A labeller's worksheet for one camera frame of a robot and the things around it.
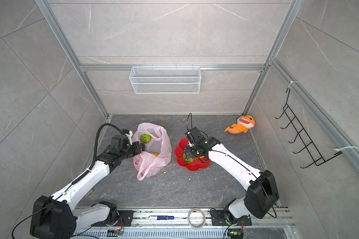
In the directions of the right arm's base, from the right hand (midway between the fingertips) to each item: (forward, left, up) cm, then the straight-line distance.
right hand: (191, 151), depth 82 cm
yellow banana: (-1, +20, 0) cm, 20 cm away
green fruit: (+16, +30, -8) cm, 35 cm away
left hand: (+5, +27, +2) cm, 28 cm away
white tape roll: (-31, -5, -14) cm, 34 cm away
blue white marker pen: (-30, +16, -13) cm, 36 cm away
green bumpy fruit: (0, +1, -11) cm, 11 cm away
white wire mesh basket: (+48, +18, +16) cm, 53 cm away
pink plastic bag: (+7, +22, -14) cm, 27 cm away
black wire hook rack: (-14, -50, +17) cm, 55 cm away
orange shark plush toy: (+28, -40, -8) cm, 50 cm away
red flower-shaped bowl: (-1, -3, -15) cm, 16 cm away
